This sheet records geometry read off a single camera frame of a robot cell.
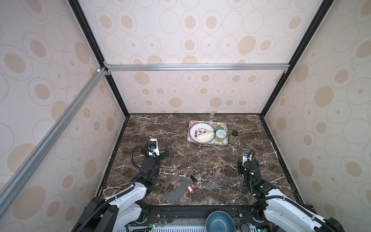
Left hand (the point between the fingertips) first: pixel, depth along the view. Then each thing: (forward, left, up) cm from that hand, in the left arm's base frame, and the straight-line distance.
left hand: (161, 139), depth 79 cm
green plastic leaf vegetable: (+19, -36, -12) cm, 43 cm away
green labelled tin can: (+14, -37, -15) cm, 43 cm away
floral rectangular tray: (+29, -37, -20) cm, 51 cm away
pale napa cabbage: (+14, -28, -16) cm, 35 cm away
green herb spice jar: (+12, -46, -17) cm, 51 cm away
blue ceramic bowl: (-36, -31, -19) cm, 51 cm away
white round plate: (+20, -25, -20) cm, 38 cm away
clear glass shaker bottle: (+33, -33, -17) cm, 50 cm away
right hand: (-5, -52, -11) cm, 54 cm away
